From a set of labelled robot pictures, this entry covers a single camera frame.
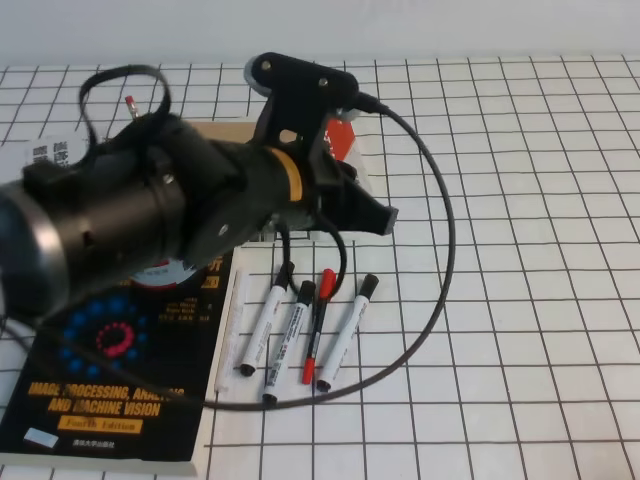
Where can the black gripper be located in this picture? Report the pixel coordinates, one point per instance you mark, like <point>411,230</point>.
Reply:
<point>325,193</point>

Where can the black capped marker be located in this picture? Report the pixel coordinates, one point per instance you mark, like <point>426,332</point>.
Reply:
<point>277,374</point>

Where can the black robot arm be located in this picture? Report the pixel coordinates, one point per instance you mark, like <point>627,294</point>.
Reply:
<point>142,198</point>

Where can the red capped thin pen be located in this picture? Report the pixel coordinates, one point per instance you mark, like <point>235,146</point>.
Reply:
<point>327,284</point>

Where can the black mesh pen holder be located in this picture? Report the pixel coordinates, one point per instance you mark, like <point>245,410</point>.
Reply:
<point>166,274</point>

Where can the white pen beside textbook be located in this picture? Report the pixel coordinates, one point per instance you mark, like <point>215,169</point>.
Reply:
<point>230,345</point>

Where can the right white black-capped marker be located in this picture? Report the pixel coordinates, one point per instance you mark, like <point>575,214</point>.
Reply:
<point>341,346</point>

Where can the white black-capped marker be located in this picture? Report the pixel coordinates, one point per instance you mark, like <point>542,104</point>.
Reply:
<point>259,339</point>
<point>341,346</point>

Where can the red and white book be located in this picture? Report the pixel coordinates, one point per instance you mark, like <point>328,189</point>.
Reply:
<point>343,146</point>

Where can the left white black-capped marker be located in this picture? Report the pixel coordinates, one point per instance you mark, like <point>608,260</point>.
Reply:
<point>259,339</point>

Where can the brown kraft notebook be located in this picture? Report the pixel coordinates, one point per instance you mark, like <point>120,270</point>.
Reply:
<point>232,131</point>

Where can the red pencil with eraser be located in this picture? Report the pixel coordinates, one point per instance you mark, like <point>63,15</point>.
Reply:
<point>132,107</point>

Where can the black image processing textbook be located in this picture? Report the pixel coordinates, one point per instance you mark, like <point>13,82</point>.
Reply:
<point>93,402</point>

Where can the white magazine with robot picture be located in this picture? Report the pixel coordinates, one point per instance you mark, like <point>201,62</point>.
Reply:
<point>65,150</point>

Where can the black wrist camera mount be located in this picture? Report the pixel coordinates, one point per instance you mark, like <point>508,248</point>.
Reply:
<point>302,97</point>

